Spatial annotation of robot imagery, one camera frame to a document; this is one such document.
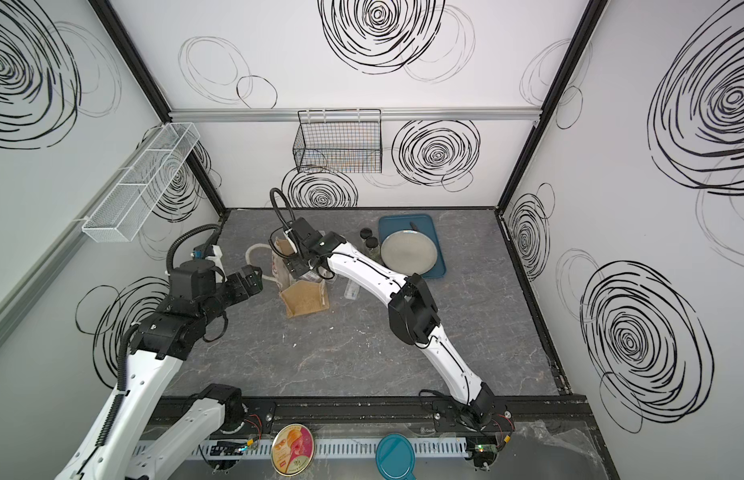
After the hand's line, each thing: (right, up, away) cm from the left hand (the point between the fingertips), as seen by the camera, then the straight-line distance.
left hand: (245, 275), depth 73 cm
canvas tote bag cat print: (+12, -7, +10) cm, 17 cm away
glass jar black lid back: (+28, +11, +29) cm, 42 cm away
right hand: (+9, +3, +16) cm, 18 cm away
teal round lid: (+36, -37, -11) cm, 53 cm away
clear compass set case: (+24, -8, +24) cm, 35 cm away
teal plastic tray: (+39, +15, +44) cm, 61 cm away
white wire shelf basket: (-30, +16, 0) cm, 34 cm away
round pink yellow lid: (+13, -39, -6) cm, 41 cm away
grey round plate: (+44, +4, +35) cm, 57 cm away
